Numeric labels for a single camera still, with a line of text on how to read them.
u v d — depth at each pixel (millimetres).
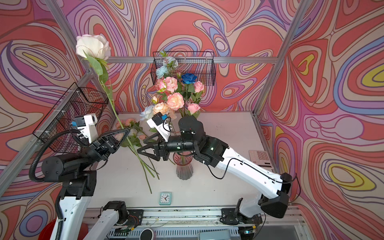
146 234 653
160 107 595
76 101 767
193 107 636
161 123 450
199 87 689
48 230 597
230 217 734
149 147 454
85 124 421
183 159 734
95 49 353
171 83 576
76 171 417
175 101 618
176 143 466
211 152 429
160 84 539
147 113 616
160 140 459
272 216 449
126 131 461
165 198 777
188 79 674
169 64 738
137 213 752
